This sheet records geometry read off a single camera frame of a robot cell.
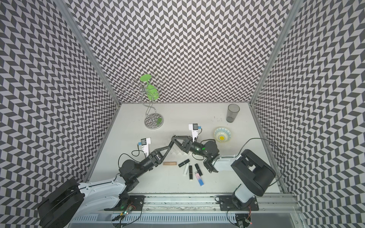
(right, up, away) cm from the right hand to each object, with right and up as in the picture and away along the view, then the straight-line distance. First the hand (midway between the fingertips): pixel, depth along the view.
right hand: (171, 141), depth 70 cm
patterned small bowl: (+32, -1, +28) cm, 42 cm away
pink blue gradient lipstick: (+14, -23, +10) cm, 29 cm away
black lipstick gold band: (+10, -21, +12) cm, 26 cm away
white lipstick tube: (+7, -19, +14) cm, 25 cm away
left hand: (0, -4, -1) cm, 4 cm away
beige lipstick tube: (-3, -16, +14) cm, 22 cm away
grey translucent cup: (+39, +16, +27) cm, 50 cm away
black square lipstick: (+14, -19, +13) cm, 27 cm away
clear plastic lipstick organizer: (+3, -4, -4) cm, 6 cm away
